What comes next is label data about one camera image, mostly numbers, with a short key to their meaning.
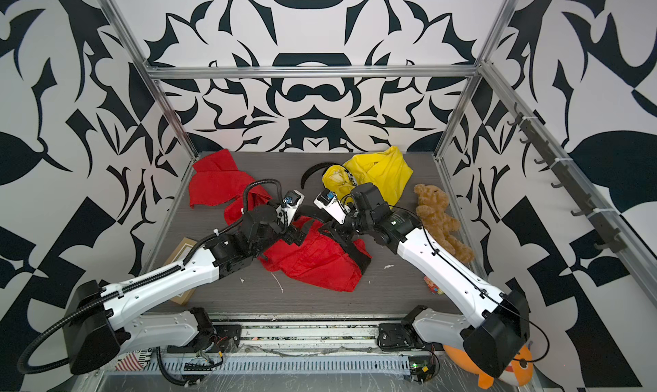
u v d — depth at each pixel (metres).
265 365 0.71
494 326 0.38
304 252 0.79
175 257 0.89
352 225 0.62
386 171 1.04
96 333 0.38
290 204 0.63
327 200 0.62
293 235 0.67
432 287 0.81
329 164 1.14
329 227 0.64
